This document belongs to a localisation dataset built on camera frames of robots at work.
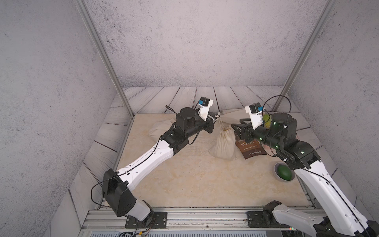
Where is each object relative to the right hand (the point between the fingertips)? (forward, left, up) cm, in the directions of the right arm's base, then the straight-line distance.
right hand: (237, 122), depth 63 cm
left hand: (+5, +6, 0) cm, 8 cm away
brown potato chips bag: (+10, -19, -36) cm, 42 cm away
